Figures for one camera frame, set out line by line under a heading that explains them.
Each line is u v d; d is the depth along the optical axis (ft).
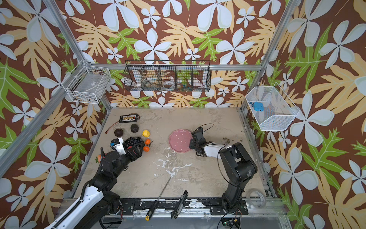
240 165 1.59
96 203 1.77
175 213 2.31
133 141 3.13
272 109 2.73
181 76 3.21
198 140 2.51
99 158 2.90
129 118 3.65
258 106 2.83
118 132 3.25
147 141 3.15
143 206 2.47
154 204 2.45
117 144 2.26
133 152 2.29
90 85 2.77
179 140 3.26
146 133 3.27
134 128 3.34
